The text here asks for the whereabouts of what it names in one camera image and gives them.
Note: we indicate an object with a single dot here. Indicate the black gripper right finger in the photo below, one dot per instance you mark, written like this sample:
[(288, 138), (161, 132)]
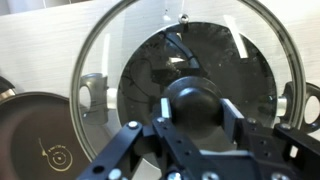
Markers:
[(283, 150)]

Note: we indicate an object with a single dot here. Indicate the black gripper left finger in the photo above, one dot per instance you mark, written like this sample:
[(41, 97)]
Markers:
[(133, 143)]

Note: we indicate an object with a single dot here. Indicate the glass pot lid black knob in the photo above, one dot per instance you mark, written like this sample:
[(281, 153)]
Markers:
[(213, 50)]

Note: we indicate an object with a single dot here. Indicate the black cooking pot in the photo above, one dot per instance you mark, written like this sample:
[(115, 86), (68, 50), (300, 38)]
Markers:
[(311, 89)]

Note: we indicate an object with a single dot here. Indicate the black frying pan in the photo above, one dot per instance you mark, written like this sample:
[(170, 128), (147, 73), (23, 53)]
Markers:
[(26, 133)]

